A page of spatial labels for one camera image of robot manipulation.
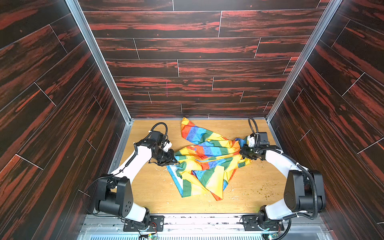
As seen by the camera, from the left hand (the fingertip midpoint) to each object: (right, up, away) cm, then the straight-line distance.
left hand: (177, 161), depth 83 cm
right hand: (+41, +5, +9) cm, 42 cm away
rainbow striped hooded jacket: (+19, -4, +7) cm, 21 cm away
